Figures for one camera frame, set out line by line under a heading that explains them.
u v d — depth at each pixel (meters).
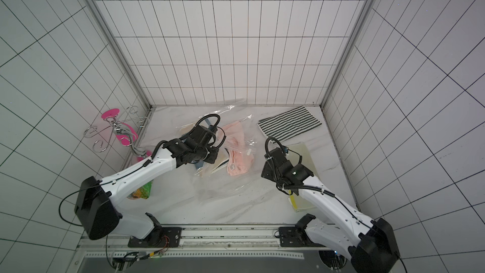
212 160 0.72
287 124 1.07
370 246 0.38
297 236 0.65
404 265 0.40
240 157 0.92
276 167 0.60
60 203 0.41
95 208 0.40
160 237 0.70
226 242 0.73
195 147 0.60
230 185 0.88
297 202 0.79
